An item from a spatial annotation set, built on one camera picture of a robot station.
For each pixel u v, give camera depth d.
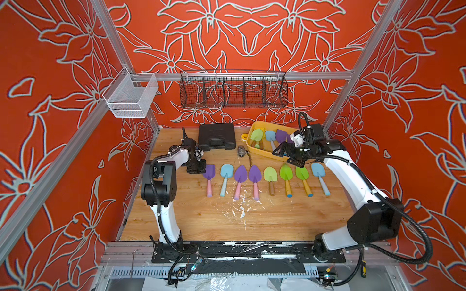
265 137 1.13
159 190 0.53
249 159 1.04
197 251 0.73
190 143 0.83
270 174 0.97
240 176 0.98
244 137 1.11
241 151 1.04
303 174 0.97
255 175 0.97
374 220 0.41
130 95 0.93
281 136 1.13
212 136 1.07
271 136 1.14
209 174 0.97
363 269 0.69
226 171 0.98
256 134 1.16
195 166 0.86
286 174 0.98
